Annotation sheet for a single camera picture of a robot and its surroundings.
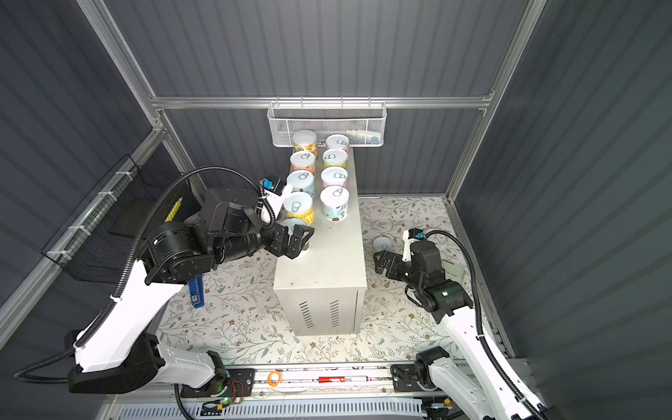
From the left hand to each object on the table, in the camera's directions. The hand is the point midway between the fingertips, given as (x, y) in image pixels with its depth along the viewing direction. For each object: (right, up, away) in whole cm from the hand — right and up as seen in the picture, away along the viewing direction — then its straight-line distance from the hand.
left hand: (298, 222), depth 57 cm
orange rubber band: (-11, -45, +17) cm, 50 cm away
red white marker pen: (+10, -45, +17) cm, 49 cm away
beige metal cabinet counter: (+6, -16, +1) cm, 17 cm away
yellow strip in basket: (-42, +4, +22) cm, 48 cm away
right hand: (+24, -11, +19) cm, 33 cm away
